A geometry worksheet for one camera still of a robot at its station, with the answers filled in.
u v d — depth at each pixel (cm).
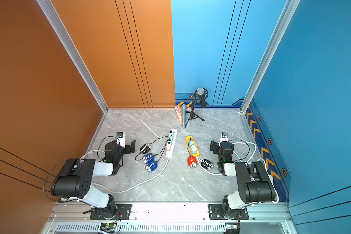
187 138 99
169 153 92
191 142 91
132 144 87
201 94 98
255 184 45
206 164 87
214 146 87
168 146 90
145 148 94
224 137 81
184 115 114
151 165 87
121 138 81
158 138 93
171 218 74
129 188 81
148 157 90
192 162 88
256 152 96
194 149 89
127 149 85
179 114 116
